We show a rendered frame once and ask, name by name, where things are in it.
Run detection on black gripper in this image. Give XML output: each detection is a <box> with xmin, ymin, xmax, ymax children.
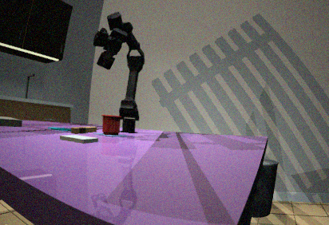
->
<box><xmin>97</xmin><ymin>28</ymin><xmax>129</xmax><ymax>70</ymax></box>

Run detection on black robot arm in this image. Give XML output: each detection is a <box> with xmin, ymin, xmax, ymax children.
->
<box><xmin>93</xmin><ymin>12</ymin><xmax>145</xmax><ymax>133</ymax></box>

